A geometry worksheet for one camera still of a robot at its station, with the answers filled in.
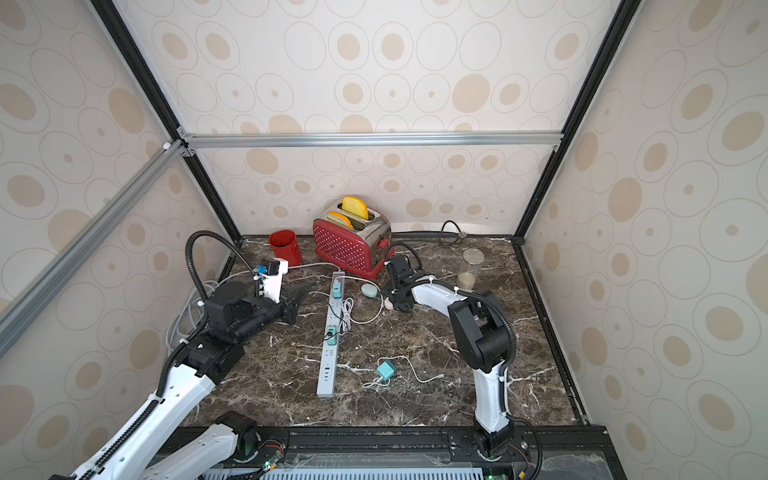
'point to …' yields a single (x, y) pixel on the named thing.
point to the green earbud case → (369, 290)
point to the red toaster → (352, 238)
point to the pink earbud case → (388, 304)
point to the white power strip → (326, 373)
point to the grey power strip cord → (213, 282)
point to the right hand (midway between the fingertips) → (398, 293)
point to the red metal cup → (286, 246)
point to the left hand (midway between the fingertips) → (315, 286)
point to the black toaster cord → (450, 221)
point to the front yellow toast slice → (340, 218)
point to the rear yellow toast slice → (355, 206)
